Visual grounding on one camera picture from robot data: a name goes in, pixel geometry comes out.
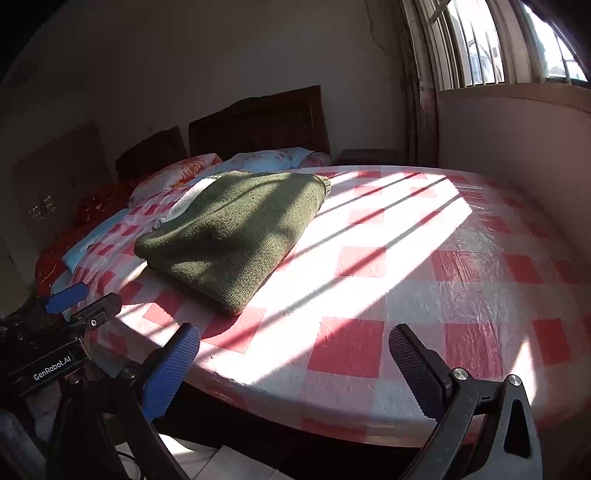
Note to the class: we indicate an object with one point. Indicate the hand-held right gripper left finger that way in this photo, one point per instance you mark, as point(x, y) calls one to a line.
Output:
point(170, 369)

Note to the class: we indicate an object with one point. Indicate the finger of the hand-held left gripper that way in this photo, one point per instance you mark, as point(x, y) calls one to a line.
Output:
point(67, 296)
point(99, 309)

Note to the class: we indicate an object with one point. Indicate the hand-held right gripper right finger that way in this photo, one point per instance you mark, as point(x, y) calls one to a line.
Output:
point(415, 369)

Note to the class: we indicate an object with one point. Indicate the green knitted sweater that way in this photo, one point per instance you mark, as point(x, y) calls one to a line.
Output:
point(231, 240)

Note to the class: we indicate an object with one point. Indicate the light blue cloth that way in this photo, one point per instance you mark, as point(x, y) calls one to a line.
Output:
point(87, 244)

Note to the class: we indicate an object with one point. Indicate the bed with red checked sheet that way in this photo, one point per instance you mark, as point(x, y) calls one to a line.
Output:
point(415, 277)

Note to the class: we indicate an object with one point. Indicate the red floral quilt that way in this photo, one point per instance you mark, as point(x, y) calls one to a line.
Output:
point(97, 203)

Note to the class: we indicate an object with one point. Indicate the orange floral pillow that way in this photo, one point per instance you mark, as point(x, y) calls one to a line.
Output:
point(171, 177)

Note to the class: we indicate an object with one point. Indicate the small dark wooden headboard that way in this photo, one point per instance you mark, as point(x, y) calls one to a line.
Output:
point(147, 154)

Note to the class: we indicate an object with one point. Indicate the dark wooden nightstand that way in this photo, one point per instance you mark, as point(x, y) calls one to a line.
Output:
point(369, 157)

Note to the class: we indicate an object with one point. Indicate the light blue floral pillow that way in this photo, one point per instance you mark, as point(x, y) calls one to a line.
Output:
point(268, 159)

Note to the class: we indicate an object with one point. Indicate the pink floral pillow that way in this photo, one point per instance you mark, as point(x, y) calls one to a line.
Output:
point(318, 159)

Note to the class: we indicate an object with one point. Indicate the large dark wooden headboard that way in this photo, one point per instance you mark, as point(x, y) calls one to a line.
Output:
point(258, 124)

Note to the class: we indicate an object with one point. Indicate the floral curtain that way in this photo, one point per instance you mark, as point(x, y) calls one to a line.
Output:
point(418, 101)

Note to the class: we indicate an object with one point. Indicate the barred window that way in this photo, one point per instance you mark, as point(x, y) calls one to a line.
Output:
point(508, 90)

